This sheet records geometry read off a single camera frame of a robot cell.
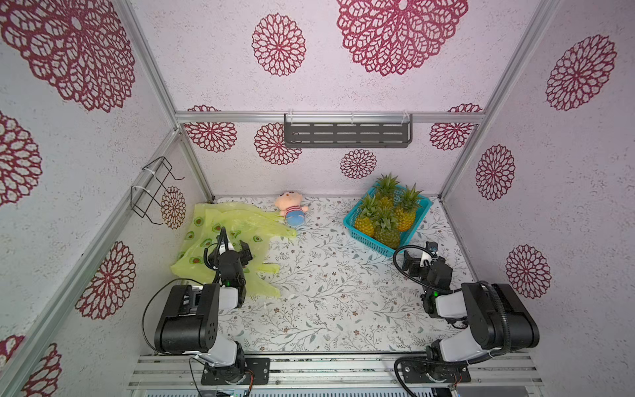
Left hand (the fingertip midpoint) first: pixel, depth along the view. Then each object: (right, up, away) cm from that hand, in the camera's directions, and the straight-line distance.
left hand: (230, 246), depth 92 cm
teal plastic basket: (+77, +15, +10) cm, 79 cm away
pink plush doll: (+21, +16, +17) cm, 31 cm away
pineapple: (+61, +22, +8) cm, 65 cm away
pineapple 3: (+52, +9, +4) cm, 53 cm away
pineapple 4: (+58, +6, -3) cm, 58 cm away
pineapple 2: (+68, +14, +5) cm, 70 cm away
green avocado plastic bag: (+6, +6, +14) cm, 17 cm away
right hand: (+71, -1, 0) cm, 71 cm away
